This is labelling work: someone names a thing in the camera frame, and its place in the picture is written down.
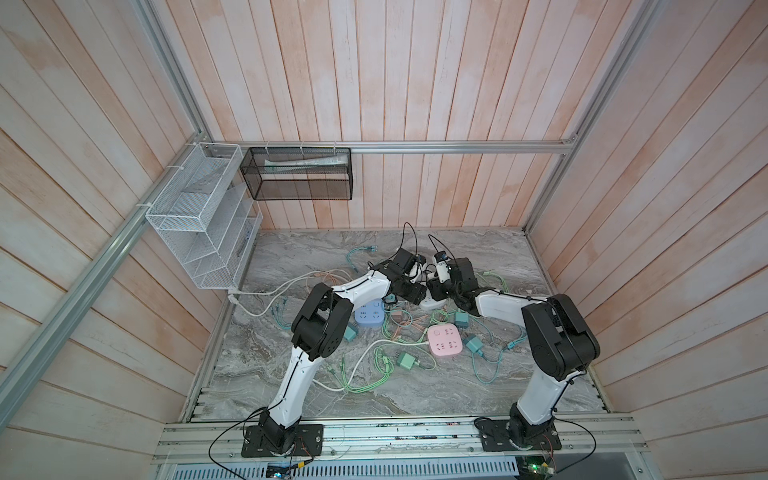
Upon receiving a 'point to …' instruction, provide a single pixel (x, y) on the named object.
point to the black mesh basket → (299, 173)
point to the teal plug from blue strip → (350, 333)
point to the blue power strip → (371, 314)
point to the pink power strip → (444, 339)
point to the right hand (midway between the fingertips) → (434, 279)
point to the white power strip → (429, 303)
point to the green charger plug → (407, 361)
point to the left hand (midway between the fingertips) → (416, 295)
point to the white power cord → (234, 296)
